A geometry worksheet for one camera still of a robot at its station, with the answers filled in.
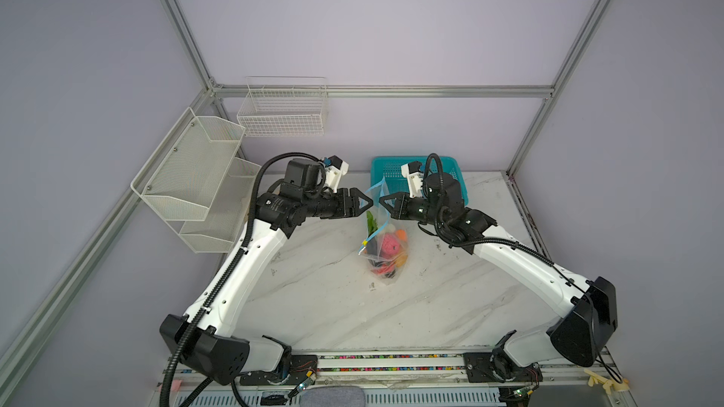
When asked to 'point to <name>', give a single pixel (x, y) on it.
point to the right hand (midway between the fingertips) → (377, 199)
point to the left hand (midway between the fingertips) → (362, 206)
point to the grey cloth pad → (333, 397)
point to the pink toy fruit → (390, 246)
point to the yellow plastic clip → (608, 384)
